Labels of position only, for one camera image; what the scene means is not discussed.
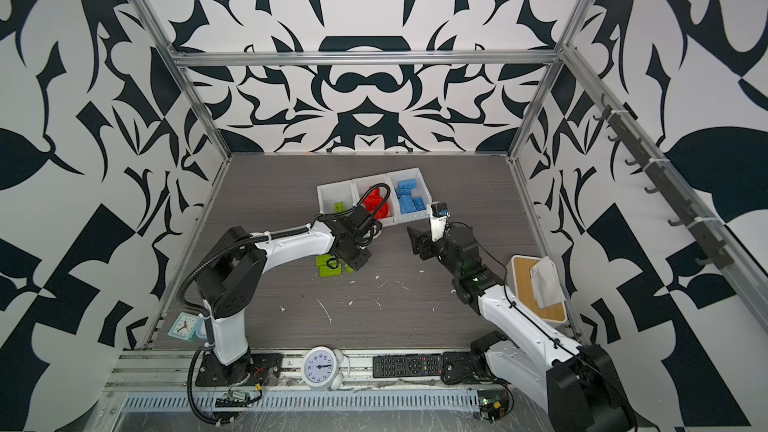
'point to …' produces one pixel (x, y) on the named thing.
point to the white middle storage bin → (360, 185)
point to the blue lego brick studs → (404, 186)
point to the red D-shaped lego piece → (372, 202)
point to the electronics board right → (493, 403)
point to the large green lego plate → (324, 270)
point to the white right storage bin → (421, 190)
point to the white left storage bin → (330, 194)
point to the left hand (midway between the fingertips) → (362, 251)
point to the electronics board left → (232, 399)
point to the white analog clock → (320, 368)
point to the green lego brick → (339, 207)
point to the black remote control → (408, 365)
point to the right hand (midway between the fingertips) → (420, 223)
